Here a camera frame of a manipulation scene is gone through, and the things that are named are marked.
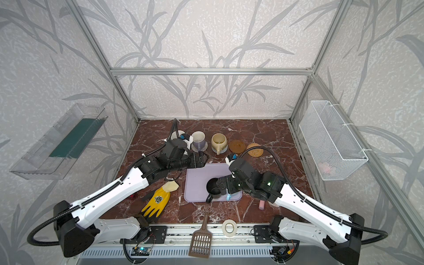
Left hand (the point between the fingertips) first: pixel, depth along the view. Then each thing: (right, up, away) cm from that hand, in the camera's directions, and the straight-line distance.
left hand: (204, 153), depth 74 cm
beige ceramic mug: (+6, +4, +29) cm, 29 cm away
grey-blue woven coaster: (+7, -2, +23) cm, 24 cm away
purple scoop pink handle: (+28, -26, +6) cm, 38 cm away
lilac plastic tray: (-6, -17, +17) cm, 25 cm away
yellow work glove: (-23, -24, +8) cm, 34 cm away
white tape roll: (+14, -35, +1) cm, 38 cm away
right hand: (+10, -9, -3) cm, 14 cm away
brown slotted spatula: (-1, -39, -2) cm, 39 cm away
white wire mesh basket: (+50, +2, -14) cm, 52 cm away
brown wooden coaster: (+18, +1, +31) cm, 36 cm away
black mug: (+3, -21, +12) cm, 24 cm away
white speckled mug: (-21, +8, +26) cm, 34 cm away
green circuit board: (-27, -42, -3) cm, 50 cm away
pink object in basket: (+55, -7, -1) cm, 55 cm away
